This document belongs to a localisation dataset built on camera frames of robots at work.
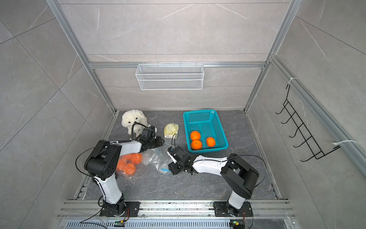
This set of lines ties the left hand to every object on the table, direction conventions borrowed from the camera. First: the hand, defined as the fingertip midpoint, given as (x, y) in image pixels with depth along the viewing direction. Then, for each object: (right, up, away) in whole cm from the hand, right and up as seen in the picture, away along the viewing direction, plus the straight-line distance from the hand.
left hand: (164, 139), depth 99 cm
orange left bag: (-17, -15, -19) cm, 30 cm away
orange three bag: (+32, -1, -6) cm, 32 cm away
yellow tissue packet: (+4, +7, +2) cm, 8 cm away
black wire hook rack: (+72, +8, -32) cm, 79 cm away
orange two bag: (+21, +3, -4) cm, 22 cm away
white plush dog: (-20, +16, -9) cm, 27 cm away
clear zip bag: (-13, -17, -13) cm, 25 cm away
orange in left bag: (-15, -10, -14) cm, 23 cm away
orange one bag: (+22, -3, -8) cm, 24 cm away
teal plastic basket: (+29, +5, +8) cm, 30 cm away
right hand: (+8, -15, -12) cm, 21 cm away
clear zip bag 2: (-3, -11, -11) cm, 16 cm away
